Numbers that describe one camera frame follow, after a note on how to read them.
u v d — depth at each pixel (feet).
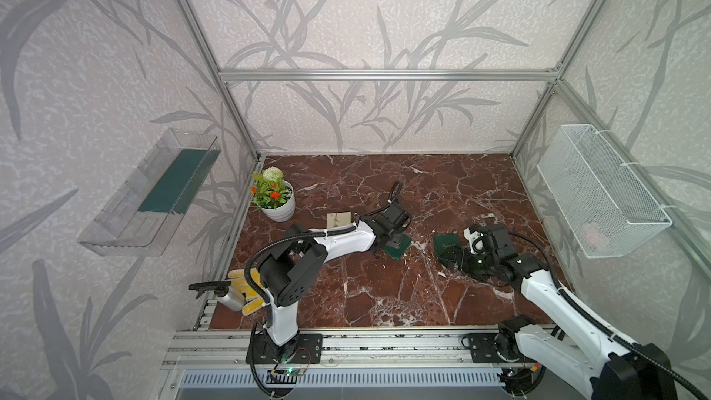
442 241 2.99
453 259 2.42
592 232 2.41
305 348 2.40
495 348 2.40
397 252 2.90
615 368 1.28
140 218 2.08
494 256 2.07
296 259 1.71
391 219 2.37
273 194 2.92
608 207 2.06
